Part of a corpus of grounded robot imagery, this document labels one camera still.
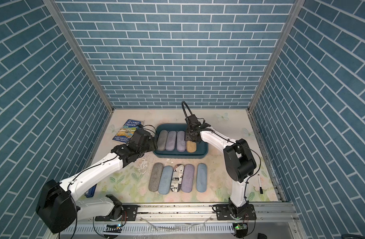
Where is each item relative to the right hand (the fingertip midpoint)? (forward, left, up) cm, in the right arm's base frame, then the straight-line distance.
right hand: (190, 136), depth 95 cm
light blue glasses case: (-30, +12, -5) cm, 33 cm away
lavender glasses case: (-2, +6, -3) cm, 7 cm away
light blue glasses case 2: (-23, -8, -6) cm, 25 cm away
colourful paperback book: (+5, +46, -5) cm, 47 cm away
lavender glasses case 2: (-28, 0, -5) cm, 29 cm away
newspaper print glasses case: (-25, +6, -5) cm, 26 cm away
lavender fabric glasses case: (-1, +13, -4) cm, 14 cm away
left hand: (-11, +19, +7) cm, 23 cm away
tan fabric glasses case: (-8, -1, +1) cm, 8 cm away
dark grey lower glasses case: (-25, +18, -5) cm, 32 cm away
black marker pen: (-27, -41, -8) cm, 50 cm away
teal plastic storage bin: (-5, -8, -7) cm, 11 cm away
